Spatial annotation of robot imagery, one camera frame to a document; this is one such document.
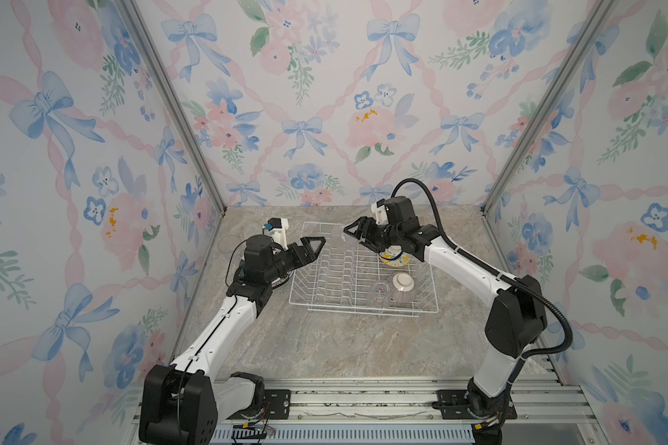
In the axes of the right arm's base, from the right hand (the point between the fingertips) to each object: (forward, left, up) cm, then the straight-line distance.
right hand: (349, 231), depth 83 cm
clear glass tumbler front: (-12, -10, -13) cm, 20 cm away
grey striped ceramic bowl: (-9, -17, -16) cm, 25 cm away
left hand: (-7, +9, +3) cm, 12 cm away
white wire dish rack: (-4, +1, -18) cm, 19 cm away
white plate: (-19, +16, 0) cm, 25 cm away
